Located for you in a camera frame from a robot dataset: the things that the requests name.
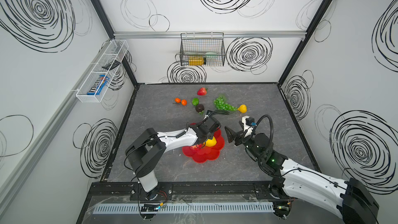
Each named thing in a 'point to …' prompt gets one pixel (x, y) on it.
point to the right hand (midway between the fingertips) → (232, 124)
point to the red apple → (196, 146)
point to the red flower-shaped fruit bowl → (203, 153)
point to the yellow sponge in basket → (196, 60)
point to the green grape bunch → (220, 103)
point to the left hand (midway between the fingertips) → (209, 128)
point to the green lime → (195, 101)
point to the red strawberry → (202, 91)
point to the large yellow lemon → (211, 143)
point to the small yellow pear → (242, 108)
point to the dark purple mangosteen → (199, 108)
